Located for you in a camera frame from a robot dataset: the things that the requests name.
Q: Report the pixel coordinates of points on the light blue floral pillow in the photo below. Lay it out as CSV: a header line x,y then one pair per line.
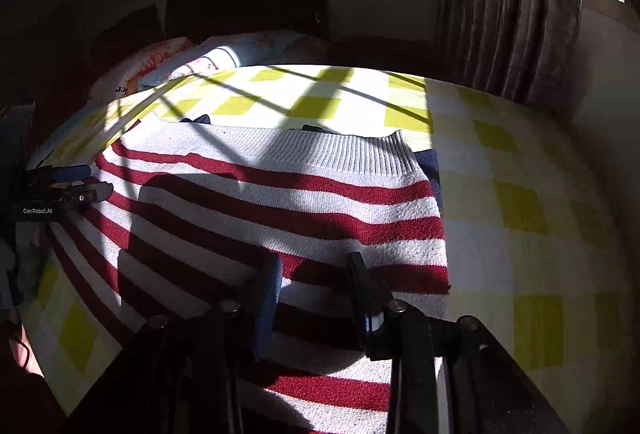
x,y
222,53

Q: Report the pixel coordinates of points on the dark wooden headboard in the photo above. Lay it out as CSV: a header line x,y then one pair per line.
x,y
201,19
128,35

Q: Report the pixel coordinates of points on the pink orange floral pillow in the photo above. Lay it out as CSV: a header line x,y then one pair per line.
x,y
121,80

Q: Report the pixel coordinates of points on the red white striped knit sweater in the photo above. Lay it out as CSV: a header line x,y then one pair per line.
x,y
197,208

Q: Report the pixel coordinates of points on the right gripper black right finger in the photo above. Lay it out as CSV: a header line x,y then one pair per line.
x,y
390,328

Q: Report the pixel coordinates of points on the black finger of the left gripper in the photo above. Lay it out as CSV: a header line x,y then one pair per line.
x,y
77,197

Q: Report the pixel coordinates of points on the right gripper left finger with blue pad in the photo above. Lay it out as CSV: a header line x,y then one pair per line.
x,y
241,324

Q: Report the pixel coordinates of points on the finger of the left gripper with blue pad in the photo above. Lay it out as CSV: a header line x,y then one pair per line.
x,y
50,174

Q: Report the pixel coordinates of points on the yellow white checkered bed sheet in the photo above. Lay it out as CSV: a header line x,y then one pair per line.
x,y
531,245

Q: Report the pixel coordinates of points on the floral pink curtain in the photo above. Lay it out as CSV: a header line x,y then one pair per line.
x,y
518,50

